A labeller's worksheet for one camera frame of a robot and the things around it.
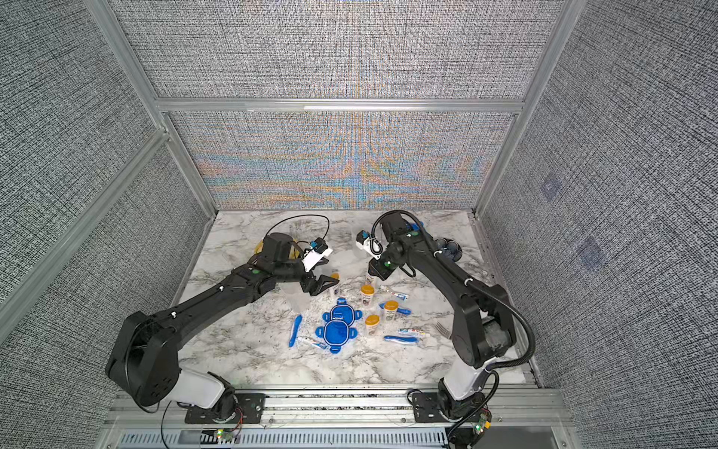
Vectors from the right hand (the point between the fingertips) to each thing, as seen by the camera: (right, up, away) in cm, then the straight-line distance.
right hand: (376, 259), depth 87 cm
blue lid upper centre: (-11, -17, +4) cm, 21 cm away
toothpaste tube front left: (-21, -26, -2) cm, 33 cm away
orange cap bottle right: (+4, -15, -4) cm, 16 cm away
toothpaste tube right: (+11, -23, -1) cm, 25 cm away
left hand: (-12, -2, -6) cm, 13 cm away
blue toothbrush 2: (+9, -25, -1) cm, 26 cm away
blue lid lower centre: (-13, -23, +1) cm, 27 cm away
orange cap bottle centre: (-3, -11, -1) cm, 11 cm away
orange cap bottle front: (-2, -17, -9) cm, 19 cm away
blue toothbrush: (-25, -20, +2) cm, 32 cm away
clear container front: (-25, -13, +3) cm, 29 cm away
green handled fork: (+21, -22, +1) cm, 30 cm away
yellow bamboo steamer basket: (-41, +4, +14) cm, 44 cm away
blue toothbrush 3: (+7, -15, -3) cm, 17 cm away
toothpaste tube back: (+8, -13, +7) cm, 17 cm away
